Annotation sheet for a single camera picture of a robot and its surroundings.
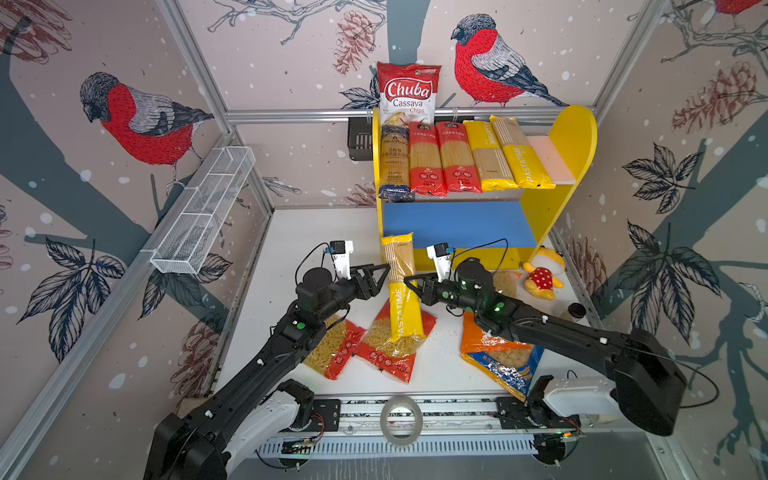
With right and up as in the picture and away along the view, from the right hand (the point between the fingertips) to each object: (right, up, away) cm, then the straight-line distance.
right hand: (401, 285), depth 75 cm
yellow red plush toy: (+46, -1, +18) cm, 49 cm away
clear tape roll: (-1, -29, -1) cm, 29 cm away
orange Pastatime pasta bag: (+22, -16, +7) cm, 28 cm away
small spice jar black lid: (+50, -8, +8) cm, 52 cm away
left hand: (-5, +5, -4) cm, 8 cm away
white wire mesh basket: (-53, +10, -3) cm, 54 cm away
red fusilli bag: (-19, -19, +7) cm, 27 cm away
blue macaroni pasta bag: (+30, -23, +3) cm, 38 cm away
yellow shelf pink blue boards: (+27, +14, +15) cm, 34 cm away
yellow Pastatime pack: (+1, -9, 0) cm, 9 cm away
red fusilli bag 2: (-1, -21, +5) cm, 22 cm away
